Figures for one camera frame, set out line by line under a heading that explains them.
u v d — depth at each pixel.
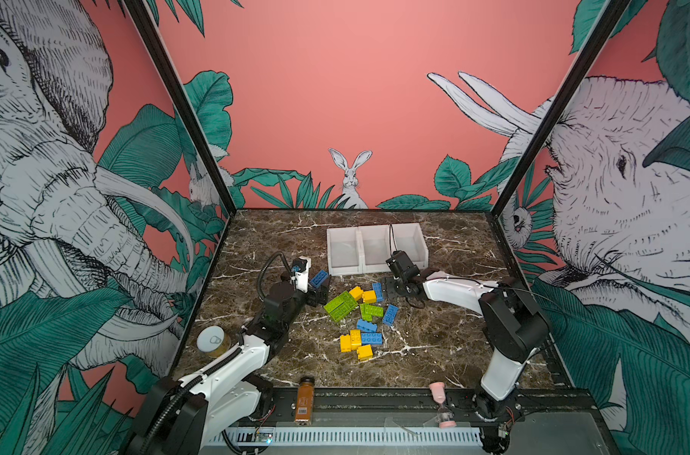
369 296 0.93
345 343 0.84
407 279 0.73
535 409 0.76
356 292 0.93
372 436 0.74
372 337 0.85
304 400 0.71
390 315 0.91
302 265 0.69
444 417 0.72
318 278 0.98
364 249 1.00
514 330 0.48
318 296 0.76
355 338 0.84
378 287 0.95
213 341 0.80
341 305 0.92
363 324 0.87
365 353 0.82
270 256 1.07
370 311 0.90
